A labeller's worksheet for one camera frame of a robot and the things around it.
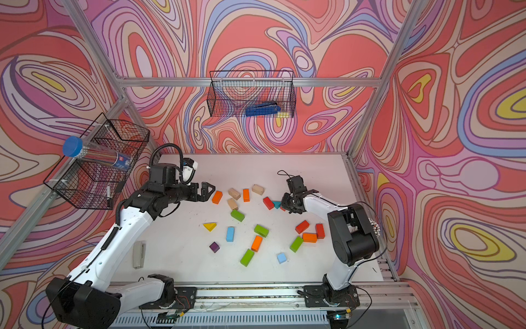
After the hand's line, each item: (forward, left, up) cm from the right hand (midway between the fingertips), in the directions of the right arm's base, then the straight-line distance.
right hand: (286, 209), depth 95 cm
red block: (+3, +8, +1) cm, 9 cm away
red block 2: (-11, -14, -1) cm, 17 cm away
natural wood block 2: (+12, +13, 0) cm, 18 cm away
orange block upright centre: (+9, +20, 0) cm, 22 cm away
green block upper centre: (-2, +24, -1) cm, 24 cm away
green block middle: (-10, +12, 0) cm, 16 cm away
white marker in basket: (-7, +66, +25) cm, 71 cm away
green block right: (-16, -3, -2) cm, 17 cm away
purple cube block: (-17, +32, 0) cm, 36 cm away
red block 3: (-9, -6, -1) cm, 11 cm away
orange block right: (-14, -9, 0) cm, 16 cm away
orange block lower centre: (-16, +14, -1) cm, 21 cm away
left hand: (-2, +32, +22) cm, 39 cm away
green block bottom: (-21, +18, -1) cm, 28 cm away
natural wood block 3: (+4, +26, -1) cm, 27 cm away
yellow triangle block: (-7, +35, +1) cm, 36 cm away
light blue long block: (-11, +26, 0) cm, 28 cm away
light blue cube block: (-22, +4, -1) cm, 22 cm away
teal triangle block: (+2, +5, +1) cm, 5 cm away
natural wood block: (+10, +25, 0) cm, 27 cm away
